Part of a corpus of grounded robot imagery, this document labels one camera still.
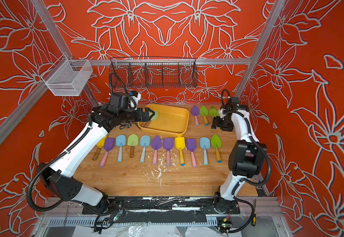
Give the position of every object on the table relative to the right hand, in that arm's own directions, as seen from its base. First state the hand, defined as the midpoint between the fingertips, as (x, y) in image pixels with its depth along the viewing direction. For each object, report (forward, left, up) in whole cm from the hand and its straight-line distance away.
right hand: (219, 125), depth 87 cm
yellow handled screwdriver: (-46, -11, -15) cm, 50 cm away
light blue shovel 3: (-4, +6, -14) cm, 16 cm away
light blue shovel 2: (-3, +47, -15) cm, 49 cm away
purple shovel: (-6, +31, -15) cm, 35 cm away
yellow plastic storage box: (+16, +29, -15) cm, 36 cm away
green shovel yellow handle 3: (-3, -2, -16) cm, 17 cm away
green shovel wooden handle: (-3, +55, -14) cm, 57 cm away
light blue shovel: (-3, +63, -14) cm, 65 cm away
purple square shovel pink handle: (-5, +16, -15) cm, 22 cm away
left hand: (-3, +40, +15) cm, 43 cm away
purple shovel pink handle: (+26, +10, -15) cm, 31 cm away
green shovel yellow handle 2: (+26, -4, -15) cm, 30 cm away
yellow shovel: (-5, +23, -14) cm, 27 cm away
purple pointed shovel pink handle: (-3, +39, -16) cm, 43 cm away
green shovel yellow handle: (+25, +4, -15) cm, 29 cm away
